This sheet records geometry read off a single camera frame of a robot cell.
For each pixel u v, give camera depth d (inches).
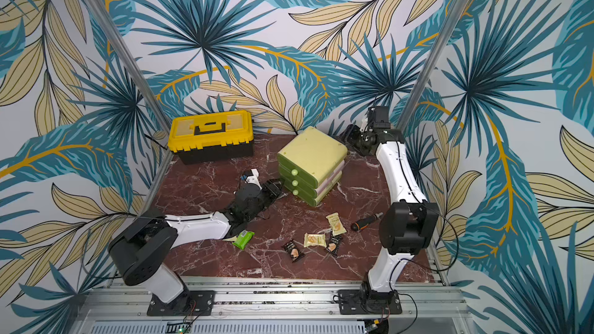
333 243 33.7
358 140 28.9
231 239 30.0
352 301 28.8
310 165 32.4
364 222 35.3
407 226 18.5
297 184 35.1
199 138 37.4
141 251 17.6
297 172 32.7
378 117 26.1
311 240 33.8
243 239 33.6
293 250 32.9
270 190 29.5
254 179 31.4
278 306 28.9
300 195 37.4
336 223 35.4
